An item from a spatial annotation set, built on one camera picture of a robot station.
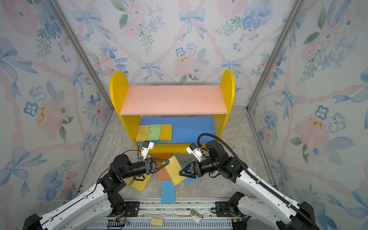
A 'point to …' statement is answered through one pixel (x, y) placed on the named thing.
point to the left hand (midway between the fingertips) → (168, 163)
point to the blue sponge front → (168, 192)
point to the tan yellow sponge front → (173, 169)
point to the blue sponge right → (189, 180)
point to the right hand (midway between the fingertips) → (183, 172)
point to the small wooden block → (157, 221)
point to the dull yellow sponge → (142, 134)
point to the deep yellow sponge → (166, 132)
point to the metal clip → (196, 215)
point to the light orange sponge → (162, 175)
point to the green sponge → (154, 132)
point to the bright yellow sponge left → (141, 185)
